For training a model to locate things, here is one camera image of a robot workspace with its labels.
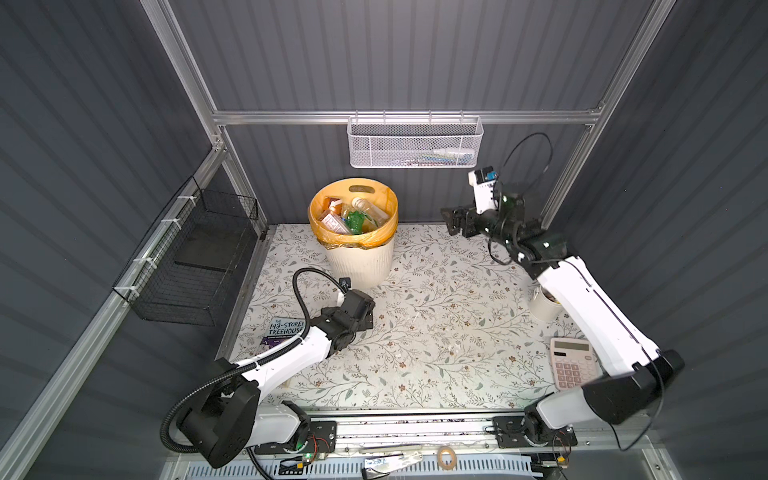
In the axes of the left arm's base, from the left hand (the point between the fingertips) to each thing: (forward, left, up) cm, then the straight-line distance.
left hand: (355, 313), depth 86 cm
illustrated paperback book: (-2, +24, -7) cm, 25 cm away
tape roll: (-35, -25, -9) cm, 44 cm away
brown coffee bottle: (+28, +6, +16) cm, 33 cm away
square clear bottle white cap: (+21, +6, +17) cm, 27 cm away
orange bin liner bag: (+36, +3, +17) cm, 40 cm away
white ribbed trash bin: (+13, -3, +5) cm, 14 cm away
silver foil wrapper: (-36, -7, -7) cm, 37 cm away
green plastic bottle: (+26, +1, +12) cm, 29 cm away
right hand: (+12, -28, +31) cm, 44 cm away
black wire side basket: (+1, +41, +19) cm, 46 cm away
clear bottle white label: (+30, -6, +11) cm, 32 cm away
